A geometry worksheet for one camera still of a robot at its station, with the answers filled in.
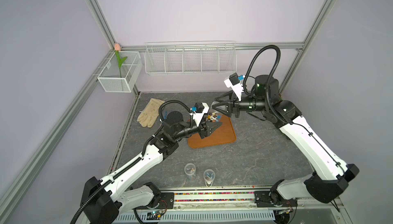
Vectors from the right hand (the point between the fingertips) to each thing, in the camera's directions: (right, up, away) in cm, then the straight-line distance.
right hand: (214, 103), depth 59 cm
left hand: (+2, -7, +5) cm, 9 cm away
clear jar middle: (-1, -37, +17) cm, 40 cm away
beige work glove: (-42, -6, +49) cm, 65 cm away
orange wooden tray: (+9, -19, +38) cm, 43 cm away
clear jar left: (-11, -34, +19) cm, 41 cm away
